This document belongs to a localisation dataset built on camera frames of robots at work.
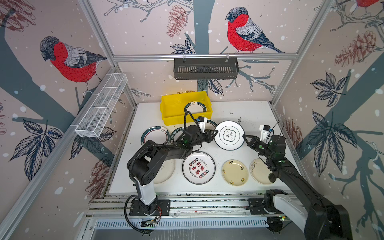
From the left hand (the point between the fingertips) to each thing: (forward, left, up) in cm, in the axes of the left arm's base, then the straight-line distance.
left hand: (218, 132), depth 83 cm
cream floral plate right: (-17, -25, -17) cm, 34 cm away
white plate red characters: (-14, +11, -17) cm, 25 cm away
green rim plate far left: (+9, +38, -16) cm, 42 cm away
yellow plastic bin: (+36, +31, -16) cm, 50 cm away
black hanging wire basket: (+48, +7, +11) cm, 50 cm away
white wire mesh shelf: (-2, +62, +13) cm, 64 cm away
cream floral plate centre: (-16, -10, -19) cm, 27 cm away
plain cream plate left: (-16, +30, -16) cm, 38 cm away
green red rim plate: (+35, +13, -16) cm, 41 cm away
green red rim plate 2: (+18, +2, -17) cm, 24 cm away
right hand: (-4, -13, 0) cm, 14 cm away
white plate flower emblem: (-2, -7, -2) cm, 7 cm away
